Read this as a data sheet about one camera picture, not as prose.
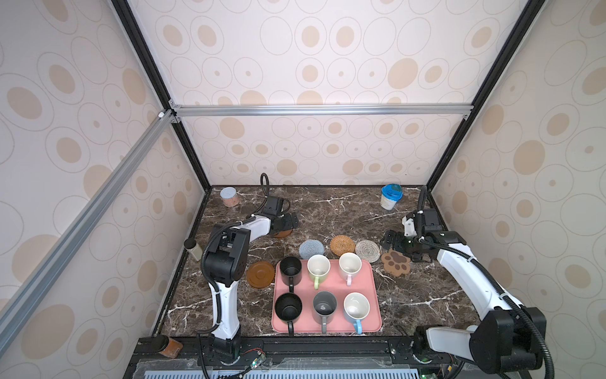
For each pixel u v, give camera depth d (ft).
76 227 1.77
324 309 2.67
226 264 1.76
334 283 2.91
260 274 2.96
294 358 2.39
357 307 2.61
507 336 1.30
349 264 2.92
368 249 3.19
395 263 3.04
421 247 1.92
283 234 3.29
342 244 3.26
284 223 3.02
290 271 2.85
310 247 3.19
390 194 3.44
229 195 3.59
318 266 2.86
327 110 5.29
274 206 2.73
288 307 2.67
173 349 2.34
